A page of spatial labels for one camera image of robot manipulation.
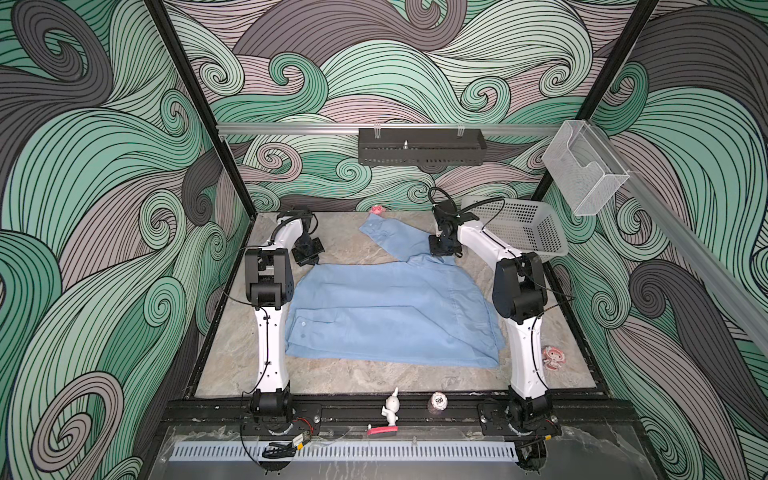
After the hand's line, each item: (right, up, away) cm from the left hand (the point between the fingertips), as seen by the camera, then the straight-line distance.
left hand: (317, 257), depth 105 cm
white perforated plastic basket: (+81, +11, +10) cm, 82 cm away
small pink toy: (+21, +19, +13) cm, 31 cm away
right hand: (+43, +3, -3) cm, 44 cm away
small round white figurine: (+36, -33, -34) cm, 60 cm away
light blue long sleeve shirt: (+36, -16, -12) cm, 41 cm away
